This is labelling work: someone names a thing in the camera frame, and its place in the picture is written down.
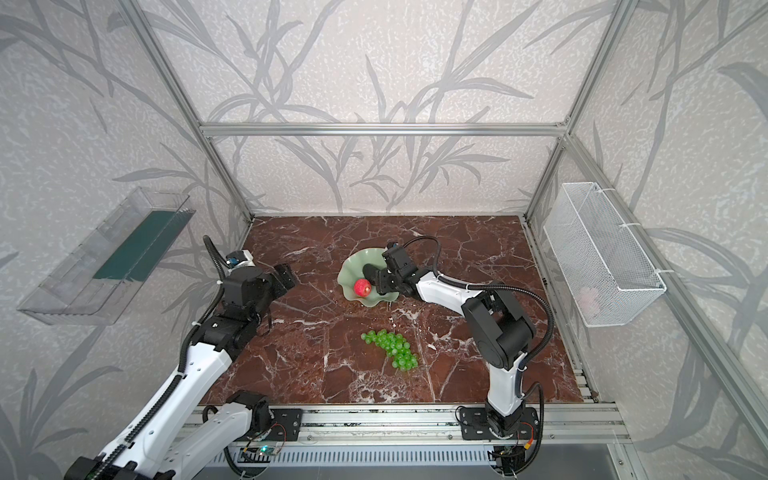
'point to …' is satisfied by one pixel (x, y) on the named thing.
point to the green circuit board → (266, 450)
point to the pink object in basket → (588, 298)
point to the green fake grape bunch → (395, 346)
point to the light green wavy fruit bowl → (352, 270)
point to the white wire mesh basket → (609, 277)
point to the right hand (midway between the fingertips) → (383, 270)
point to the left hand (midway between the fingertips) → (282, 261)
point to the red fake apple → (362, 287)
